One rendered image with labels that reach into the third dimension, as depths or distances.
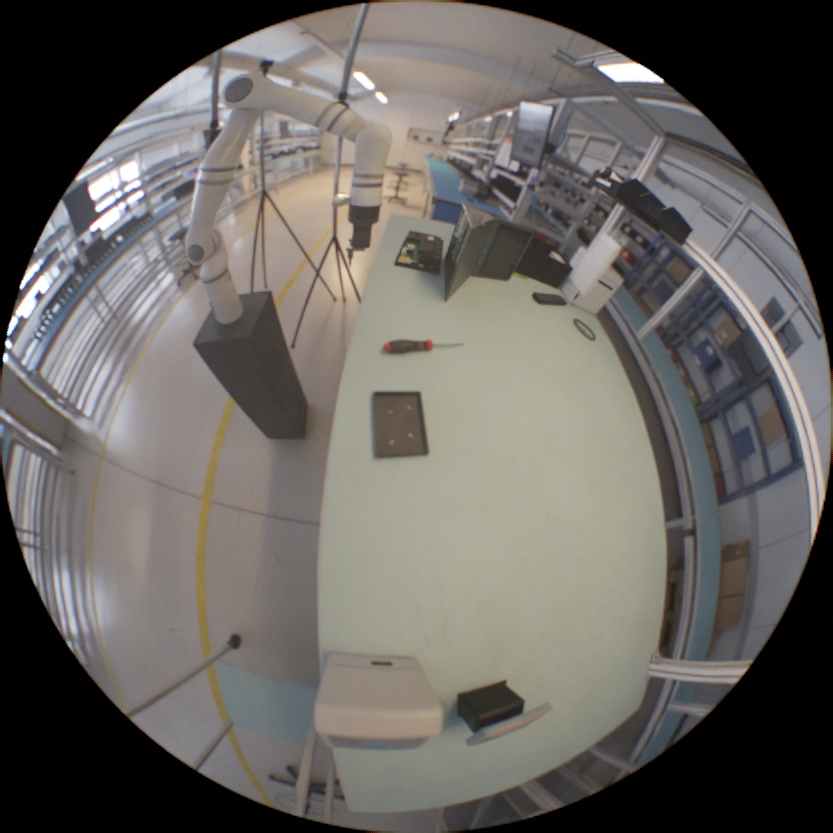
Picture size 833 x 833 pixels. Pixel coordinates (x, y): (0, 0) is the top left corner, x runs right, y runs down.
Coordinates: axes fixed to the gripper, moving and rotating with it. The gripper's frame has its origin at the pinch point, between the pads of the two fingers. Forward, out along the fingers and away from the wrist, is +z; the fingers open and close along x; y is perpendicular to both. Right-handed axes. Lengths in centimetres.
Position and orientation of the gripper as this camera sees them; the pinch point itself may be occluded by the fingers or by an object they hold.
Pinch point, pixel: (350, 263)
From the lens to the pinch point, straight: 71.8
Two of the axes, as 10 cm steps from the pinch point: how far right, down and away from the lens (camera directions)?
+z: -1.9, 4.3, 8.8
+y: 9.8, 0.0, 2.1
